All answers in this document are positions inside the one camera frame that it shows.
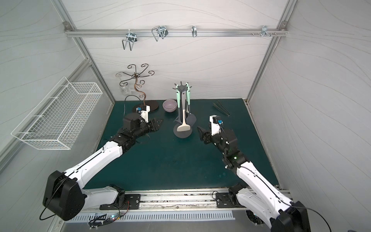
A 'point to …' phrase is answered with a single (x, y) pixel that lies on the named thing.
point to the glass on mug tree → (124, 90)
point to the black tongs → (225, 112)
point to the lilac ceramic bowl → (169, 105)
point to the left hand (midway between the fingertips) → (162, 118)
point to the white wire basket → (57, 121)
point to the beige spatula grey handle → (184, 127)
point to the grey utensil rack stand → (183, 134)
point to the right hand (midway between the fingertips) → (203, 123)
